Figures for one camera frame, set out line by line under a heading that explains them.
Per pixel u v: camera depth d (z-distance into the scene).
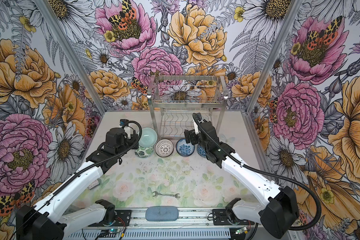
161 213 0.73
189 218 0.76
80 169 0.50
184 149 0.97
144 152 0.97
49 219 0.39
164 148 0.97
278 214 0.38
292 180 0.40
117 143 0.60
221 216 0.74
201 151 0.97
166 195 0.81
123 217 0.74
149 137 0.81
